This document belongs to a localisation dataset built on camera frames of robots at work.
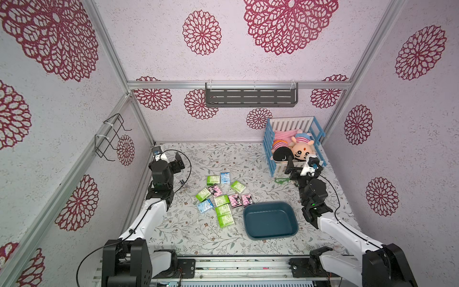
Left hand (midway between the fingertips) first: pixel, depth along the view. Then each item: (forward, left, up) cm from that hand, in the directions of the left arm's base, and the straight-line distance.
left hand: (169, 156), depth 83 cm
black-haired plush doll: (+13, -57, -11) cm, 60 cm away
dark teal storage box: (-21, -49, -25) cm, 59 cm away
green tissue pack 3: (-12, -24, -21) cm, 34 cm away
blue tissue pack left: (-15, -16, -21) cm, 30 cm away
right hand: (-4, -61, +2) cm, 61 cm away
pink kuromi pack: (-7, -21, -20) cm, 30 cm away
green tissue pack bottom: (-21, -26, -20) cm, 39 cm away
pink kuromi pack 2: (-12, -31, -21) cm, 39 cm away
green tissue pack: (-4, -33, -21) cm, 39 cm away
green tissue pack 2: (-9, -14, -21) cm, 27 cm away
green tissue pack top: (0, -19, -21) cm, 28 cm away
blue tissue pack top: (+1, -25, -21) cm, 33 cm away
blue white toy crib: (+32, -77, -9) cm, 84 cm away
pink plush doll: (+28, -62, -15) cm, 69 cm away
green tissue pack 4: (-18, -25, -20) cm, 37 cm away
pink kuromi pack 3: (-12, -37, -21) cm, 44 cm away
